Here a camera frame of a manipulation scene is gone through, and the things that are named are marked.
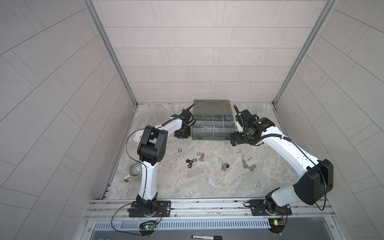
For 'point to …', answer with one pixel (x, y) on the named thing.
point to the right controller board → (277, 225)
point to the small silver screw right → (250, 157)
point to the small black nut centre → (228, 166)
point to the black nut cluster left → (190, 162)
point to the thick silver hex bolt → (251, 168)
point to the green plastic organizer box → (214, 120)
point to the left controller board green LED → (147, 228)
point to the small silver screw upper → (237, 152)
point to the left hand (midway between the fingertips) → (189, 133)
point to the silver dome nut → (180, 150)
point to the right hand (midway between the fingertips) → (237, 140)
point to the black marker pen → (207, 237)
